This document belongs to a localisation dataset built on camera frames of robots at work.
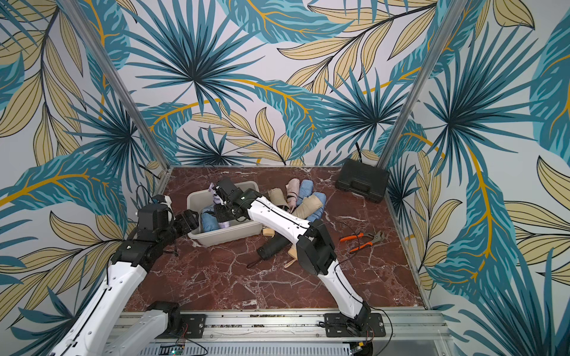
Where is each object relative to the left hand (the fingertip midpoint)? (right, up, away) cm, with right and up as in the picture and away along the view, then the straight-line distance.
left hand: (190, 220), depth 77 cm
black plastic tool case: (+72, +15, +29) cm, 79 cm away
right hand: (+8, +2, +8) cm, 12 cm away
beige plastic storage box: (+16, -4, +3) cm, 17 cm away
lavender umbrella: (+8, +7, +5) cm, 12 cm away
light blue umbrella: (+1, -2, +17) cm, 17 cm away
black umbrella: (+29, -12, +12) cm, 34 cm away
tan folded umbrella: (+43, +3, +20) cm, 47 cm away
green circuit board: (-3, -41, -5) cm, 42 cm away
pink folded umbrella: (+37, +11, +29) cm, 48 cm away
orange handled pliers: (+73, -10, +20) cm, 76 cm away
